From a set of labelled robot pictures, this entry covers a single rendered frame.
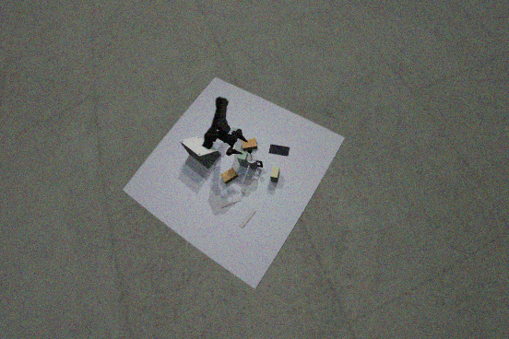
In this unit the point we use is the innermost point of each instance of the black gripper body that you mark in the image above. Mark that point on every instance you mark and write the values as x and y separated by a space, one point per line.
230 150

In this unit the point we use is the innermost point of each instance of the black flat bar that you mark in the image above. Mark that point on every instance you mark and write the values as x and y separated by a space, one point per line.
281 150

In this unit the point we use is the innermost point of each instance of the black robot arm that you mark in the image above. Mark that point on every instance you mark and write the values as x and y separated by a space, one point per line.
219 123

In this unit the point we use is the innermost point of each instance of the beige block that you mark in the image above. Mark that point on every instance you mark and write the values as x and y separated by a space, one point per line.
274 174

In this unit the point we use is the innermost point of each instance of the brown box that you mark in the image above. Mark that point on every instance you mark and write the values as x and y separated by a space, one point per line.
229 175
250 145

